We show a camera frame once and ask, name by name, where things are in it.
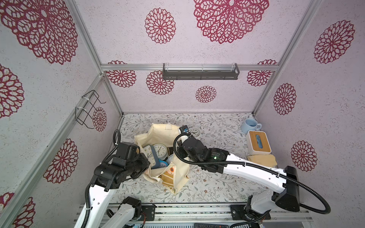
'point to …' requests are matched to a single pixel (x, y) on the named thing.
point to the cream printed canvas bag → (163, 176)
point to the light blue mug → (250, 124)
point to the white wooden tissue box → (257, 143)
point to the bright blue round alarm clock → (163, 164)
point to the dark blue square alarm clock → (151, 155)
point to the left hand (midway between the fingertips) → (151, 164)
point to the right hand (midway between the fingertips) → (177, 141)
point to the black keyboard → (210, 225)
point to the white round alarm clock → (196, 132)
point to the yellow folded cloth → (268, 160)
